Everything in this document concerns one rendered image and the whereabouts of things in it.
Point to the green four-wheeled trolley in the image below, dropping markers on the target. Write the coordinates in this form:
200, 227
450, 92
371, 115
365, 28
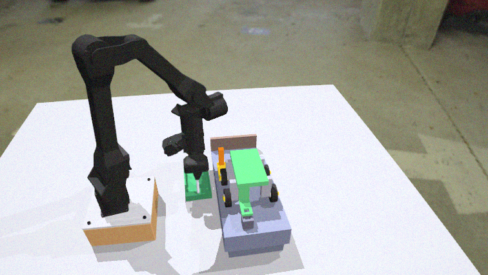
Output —
246, 169

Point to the green tray floor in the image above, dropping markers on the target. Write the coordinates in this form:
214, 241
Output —
191, 184

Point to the green tray rim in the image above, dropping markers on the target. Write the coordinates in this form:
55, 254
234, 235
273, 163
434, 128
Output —
193, 197

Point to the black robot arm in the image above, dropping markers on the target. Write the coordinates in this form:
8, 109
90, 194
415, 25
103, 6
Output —
95, 59

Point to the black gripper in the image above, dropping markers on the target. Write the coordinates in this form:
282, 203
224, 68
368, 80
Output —
196, 162

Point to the yellow wheel chock with orange handle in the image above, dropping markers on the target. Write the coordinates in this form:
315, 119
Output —
221, 163

